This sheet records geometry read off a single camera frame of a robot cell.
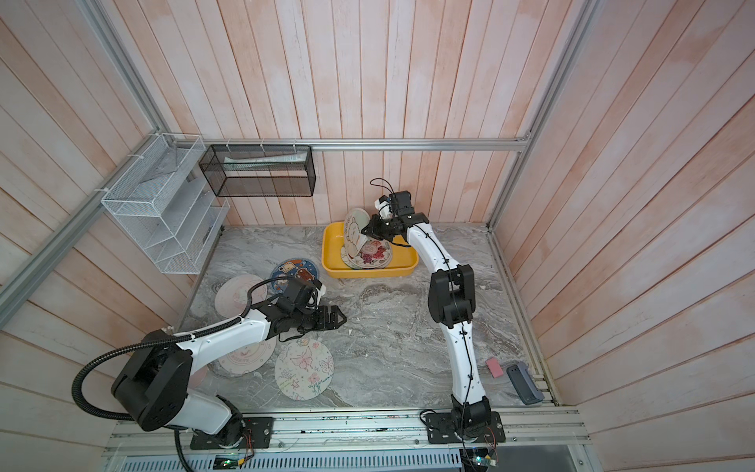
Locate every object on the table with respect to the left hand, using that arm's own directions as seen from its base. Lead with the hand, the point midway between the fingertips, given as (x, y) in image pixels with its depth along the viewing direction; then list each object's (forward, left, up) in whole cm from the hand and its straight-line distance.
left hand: (333, 325), depth 86 cm
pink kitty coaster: (+14, +38, -7) cm, 41 cm away
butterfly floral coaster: (-11, +8, -6) cm, 15 cm away
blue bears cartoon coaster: (+26, +17, -6) cm, 31 cm away
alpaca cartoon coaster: (+30, -5, +6) cm, 31 cm away
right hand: (+31, -8, +9) cm, 33 cm away
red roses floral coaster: (+32, -12, -5) cm, 34 cm away
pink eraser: (-10, -47, -5) cm, 49 cm away
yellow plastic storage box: (+30, -24, -5) cm, 39 cm away
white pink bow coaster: (-8, +25, -6) cm, 27 cm away
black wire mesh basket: (+53, +30, +18) cm, 64 cm away
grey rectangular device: (-15, -53, -4) cm, 56 cm away
